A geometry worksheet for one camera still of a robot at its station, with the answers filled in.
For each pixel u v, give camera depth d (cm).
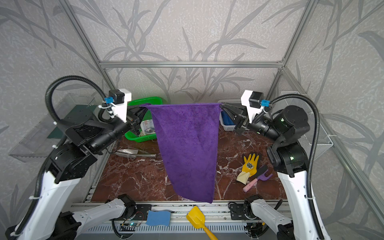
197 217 71
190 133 52
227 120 46
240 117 41
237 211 74
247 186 80
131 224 71
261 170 86
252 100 34
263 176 85
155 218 72
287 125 34
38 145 62
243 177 84
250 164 87
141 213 72
